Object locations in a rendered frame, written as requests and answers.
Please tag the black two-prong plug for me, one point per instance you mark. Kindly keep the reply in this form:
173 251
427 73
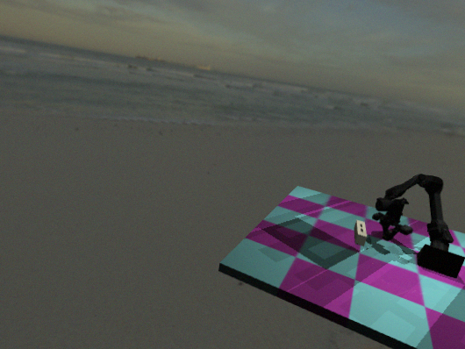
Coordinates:
386 235

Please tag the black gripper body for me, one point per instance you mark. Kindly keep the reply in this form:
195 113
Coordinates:
406 230

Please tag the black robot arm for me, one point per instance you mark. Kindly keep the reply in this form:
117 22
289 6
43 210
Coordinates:
438 230

